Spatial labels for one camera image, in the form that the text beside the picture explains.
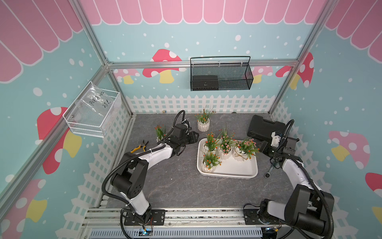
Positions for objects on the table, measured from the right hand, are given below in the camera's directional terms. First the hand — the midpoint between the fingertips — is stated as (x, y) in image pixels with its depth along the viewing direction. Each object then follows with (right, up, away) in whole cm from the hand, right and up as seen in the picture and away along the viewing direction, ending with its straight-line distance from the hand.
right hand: (260, 144), depth 88 cm
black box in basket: (-33, +37, 0) cm, 49 cm away
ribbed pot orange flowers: (-29, 0, -2) cm, 29 cm away
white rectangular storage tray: (-17, -16, +7) cm, 24 cm away
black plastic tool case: (+12, +9, +24) cm, 28 cm away
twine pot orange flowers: (-31, -8, -10) cm, 34 cm away
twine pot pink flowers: (-9, -3, -1) cm, 10 cm away
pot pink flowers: (-20, +2, -1) cm, 20 cm away
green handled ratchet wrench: (+4, -18, -1) cm, 18 cm away
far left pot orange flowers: (-60, +7, +5) cm, 61 cm away
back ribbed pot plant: (-33, +14, +17) cm, 40 cm away
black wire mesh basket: (-22, +45, +6) cm, 50 cm away
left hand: (-38, +4, +3) cm, 38 cm away
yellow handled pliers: (-74, -2, +13) cm, 75 cm away
